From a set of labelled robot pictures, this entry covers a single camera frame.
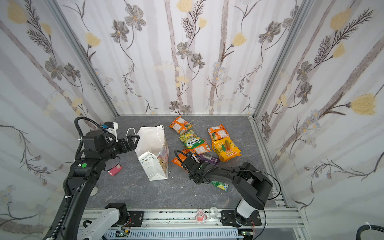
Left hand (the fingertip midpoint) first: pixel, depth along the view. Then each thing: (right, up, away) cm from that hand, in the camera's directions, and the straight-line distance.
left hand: (130, 134), depth 70 cm
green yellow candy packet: (+27, -2, +34) cm, 43 cm away
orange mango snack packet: (+20, +5, +40) cm, 45 cm away
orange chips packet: (+24, -13, +8) cm, 29 cm away
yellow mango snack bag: (+51, -10, +23) cm, 57 cm away
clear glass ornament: (+41, -42, +6) cm, 58 cm away
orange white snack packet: (+48, 0, +34) cm, 59 cm away
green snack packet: (+48, -30, +13) cm, 58 cm away
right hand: (+32, -18, +19) cm, 41 cm away
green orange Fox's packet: (+34, -9, +28) cm, 45 cm away
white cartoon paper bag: (+3, -12, +25) cm, 28 cm away
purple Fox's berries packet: (+40, -16, +23) cm, 49 cm away
